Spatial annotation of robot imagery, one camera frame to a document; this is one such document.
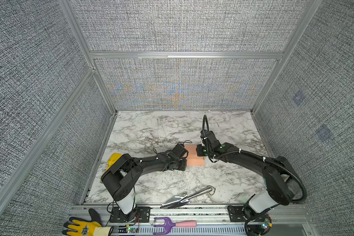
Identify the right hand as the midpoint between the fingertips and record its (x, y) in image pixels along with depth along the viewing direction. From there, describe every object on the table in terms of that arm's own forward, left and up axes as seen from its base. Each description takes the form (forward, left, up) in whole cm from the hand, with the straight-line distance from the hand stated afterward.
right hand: (196, 145), depth 88 cm
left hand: (-9, +6, -7) cm, 13 cm away
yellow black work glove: (-40, +59, -6) cm, 71 cm away
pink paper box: (-7, +2, -5) cm, 8 cm away
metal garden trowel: (-27, +9, -9) cm, 30 cm away
